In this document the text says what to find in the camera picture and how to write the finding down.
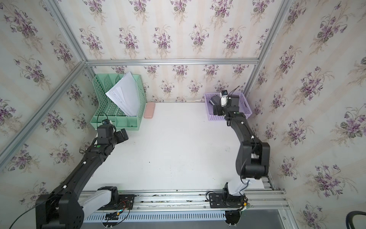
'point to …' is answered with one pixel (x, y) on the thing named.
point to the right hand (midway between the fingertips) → (224, 103)
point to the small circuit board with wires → (113, 215)
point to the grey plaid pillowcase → (215, 100)
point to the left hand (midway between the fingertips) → (120, 133)
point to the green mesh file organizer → (106, 109)
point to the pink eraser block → (149, 110)
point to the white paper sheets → (125, 94)
